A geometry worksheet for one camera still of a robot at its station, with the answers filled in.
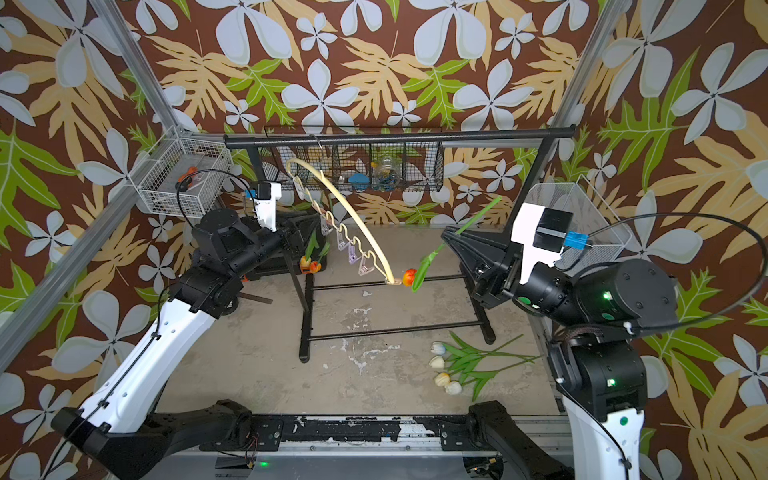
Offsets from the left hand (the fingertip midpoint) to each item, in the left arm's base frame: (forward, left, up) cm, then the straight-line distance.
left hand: (312, 212), depth 63 cm
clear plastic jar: (+34, -17, -16) cm, 41 cm away
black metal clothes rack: (-5, -47, -43) cm, 64 cm away
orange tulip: (+8, +8, -30) cm, 32 cm away
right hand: (-20, -23, +15) cm, 34 cm away
